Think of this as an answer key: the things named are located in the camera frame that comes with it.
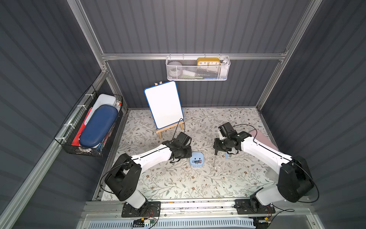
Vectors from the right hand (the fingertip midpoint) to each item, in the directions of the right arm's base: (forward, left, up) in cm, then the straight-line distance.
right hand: (217, 145), depth 87 cm
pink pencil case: (+12, -35, -10) cm, 38 cm away
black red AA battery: (-8, +11, -6) cm, 15 cm away
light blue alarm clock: (-6, +12, -7) cm, 16 cm away
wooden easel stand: (+12, +38, -2) cm, 40 cm away
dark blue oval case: (-3, +61, +24) cm, 65 cm away
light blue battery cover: (-2, -8, -11) cm, 13 cm away
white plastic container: (+14, +65, +25) cm, 71 cm away
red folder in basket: (-10, +70, +21) cm, 74 cm away
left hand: (-5, +16, -3) cm, 17 cm away
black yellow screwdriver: (-5, +1, -2) cm, 6 cm away
